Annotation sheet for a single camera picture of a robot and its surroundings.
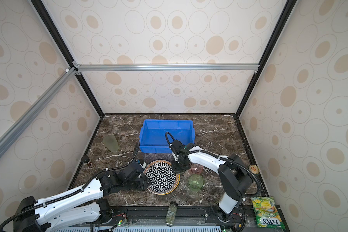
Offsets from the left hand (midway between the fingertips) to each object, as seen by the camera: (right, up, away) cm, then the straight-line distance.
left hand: (151, 183), depth 76 cm
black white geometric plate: (+6, -1, +7) cm, 9 cm away
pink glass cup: (+26, +3, +14) cm, 29 cm away
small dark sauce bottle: (-39, +8, +10) cm, 41 cm away
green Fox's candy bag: (+59, -14, -3) cm, 61 cm away
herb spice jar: (+11, -14, -5) cm, 18 cm away
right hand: (+13, +3, +9) cm, 16 cm away
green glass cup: (+25, -3, +9) cm, 26 cm away
